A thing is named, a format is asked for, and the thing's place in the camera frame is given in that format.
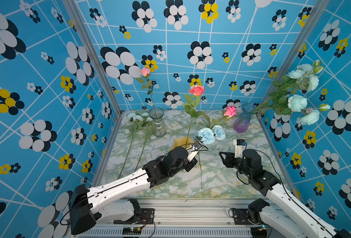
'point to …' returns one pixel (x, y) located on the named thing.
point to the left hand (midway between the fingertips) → (197, 150)
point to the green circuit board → (131, 230)
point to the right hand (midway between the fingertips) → (224, 152)
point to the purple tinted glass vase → (242, 121)
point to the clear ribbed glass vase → (159, 128)
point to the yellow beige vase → (185, 142)
